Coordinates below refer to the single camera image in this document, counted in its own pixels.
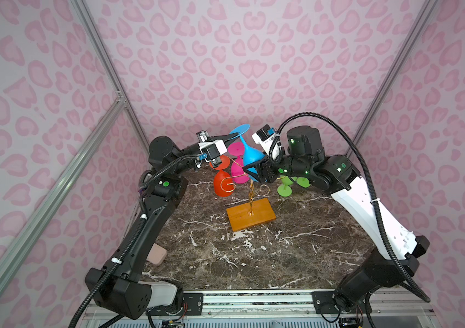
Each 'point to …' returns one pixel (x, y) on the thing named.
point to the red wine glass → (219, 177)
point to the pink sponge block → (156, 255)
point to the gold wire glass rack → (251, 190)
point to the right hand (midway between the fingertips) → (251, 161)
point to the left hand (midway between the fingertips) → (235, 127)
